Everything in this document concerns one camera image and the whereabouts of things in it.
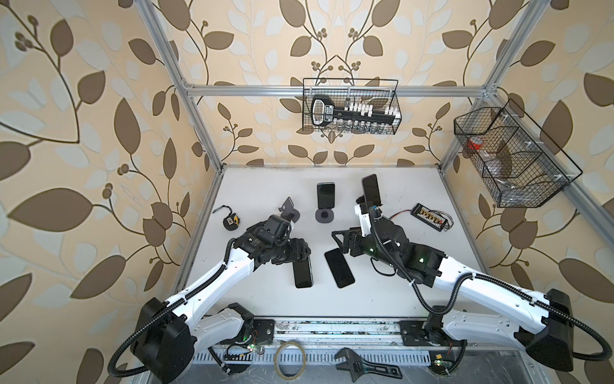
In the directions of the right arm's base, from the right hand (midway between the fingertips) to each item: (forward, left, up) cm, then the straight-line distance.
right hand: (341, 234), depth 71 cm
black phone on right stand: (+26, -16, -11) cm, 32 cm away
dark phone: (-6, +12, -14) cm, 20 cm away
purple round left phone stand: (+21, +19, -17) cm, 33 cm away
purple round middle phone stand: (+22, +3, -22) cm, 31 cm away
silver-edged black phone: (-2, -1, -22) cm, 22 cm away
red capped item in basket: (+32, -53, +7) cm, 62 cm away
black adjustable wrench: (-31, -3, -22) cm, 38 cm away
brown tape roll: (-28, +20, -19) cm, 39 cm away
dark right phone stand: (+26, -12, -16) cm, 33 cm away
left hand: (0, +11, -10) cm, 15 cm away
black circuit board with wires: (+19, -41, -22) cm, 50 cm away
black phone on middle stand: (+24, +3, -10) cm, 26 cm away
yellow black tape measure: (+19, +42, -21) cm, 51 cm away
